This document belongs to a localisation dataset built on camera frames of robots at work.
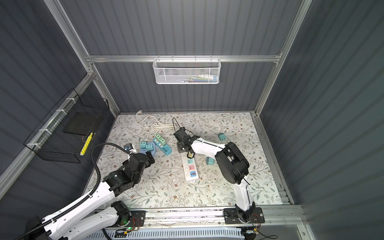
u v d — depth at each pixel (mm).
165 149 963
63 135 718
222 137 1035
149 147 931
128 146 667
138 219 725
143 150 947
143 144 937
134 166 576
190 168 885
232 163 518
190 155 779
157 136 985
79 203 454
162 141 958
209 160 913
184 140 736
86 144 694
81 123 742
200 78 917
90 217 549
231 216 725
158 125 1092
